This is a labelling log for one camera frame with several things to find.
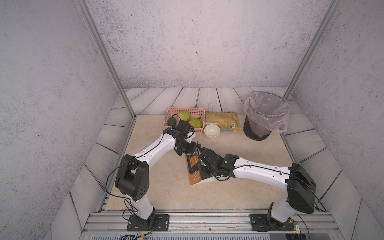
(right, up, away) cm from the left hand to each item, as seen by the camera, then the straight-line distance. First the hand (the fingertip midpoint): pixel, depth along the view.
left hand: (196, 152), depth 86 cm
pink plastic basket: (-2, +26, +33) cm, 42 cm away
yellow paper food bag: (+23, +18, +28) cm, 41 cm away
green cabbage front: (0, +17, +22) cm, 28 cm away
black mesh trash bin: (+37, +10, +20) cm, 43 cm away
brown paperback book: (-2, -9, +5) cm, 10 cm away
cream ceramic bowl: (+11, +11, +21) cm, 27 cm away
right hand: (+2, -10, -7) cm, 12 cm away
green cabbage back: (-9, +23, +26) cm, 35 cm away
